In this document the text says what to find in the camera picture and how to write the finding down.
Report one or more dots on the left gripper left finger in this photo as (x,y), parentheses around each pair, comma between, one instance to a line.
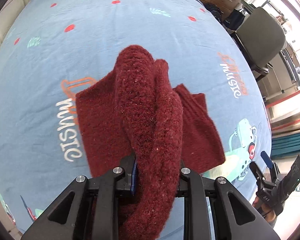
(87,208)

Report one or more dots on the person right hand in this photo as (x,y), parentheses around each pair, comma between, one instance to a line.
(267,213)

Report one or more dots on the grey office chair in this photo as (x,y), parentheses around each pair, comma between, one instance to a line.
(260,38)

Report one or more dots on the dark red knit sweater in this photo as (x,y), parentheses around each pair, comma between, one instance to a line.
(134,109)

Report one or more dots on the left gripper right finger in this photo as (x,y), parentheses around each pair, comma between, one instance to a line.
(215,209)

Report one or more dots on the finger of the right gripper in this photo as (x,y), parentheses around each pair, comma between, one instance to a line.
(275,174)
(261,182)

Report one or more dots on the black backpack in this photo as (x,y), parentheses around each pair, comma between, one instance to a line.
(232,22)

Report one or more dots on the blue cartoon bed cover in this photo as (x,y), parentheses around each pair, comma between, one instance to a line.
(52,49)

